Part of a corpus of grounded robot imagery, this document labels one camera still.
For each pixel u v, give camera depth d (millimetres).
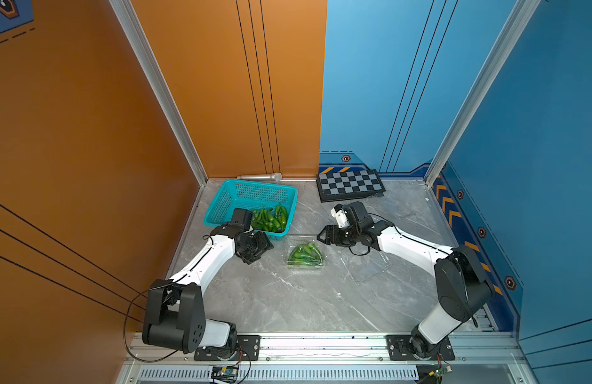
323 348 755
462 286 446
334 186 1129
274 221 992
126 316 441
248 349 745
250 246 728
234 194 1091
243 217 704
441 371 696
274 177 1194
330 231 787
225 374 719
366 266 910
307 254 889
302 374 697
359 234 680
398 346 727
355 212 697
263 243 772
